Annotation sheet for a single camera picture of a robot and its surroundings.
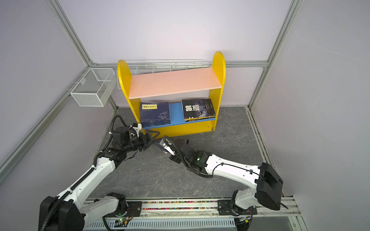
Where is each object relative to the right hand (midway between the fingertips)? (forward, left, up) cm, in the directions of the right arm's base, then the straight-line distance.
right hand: (174, 145), depth 76 cm
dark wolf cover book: (+27, -12, -1) cm, 30 cm away
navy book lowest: (+22, +14, +1) cm, 26 cm away
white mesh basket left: (+42, +57, +7) cm, 71 cm away
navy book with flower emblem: (+4, +11, -3) cm, 12 cm away
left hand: (+3, +9, +1) cm, 10 cm away
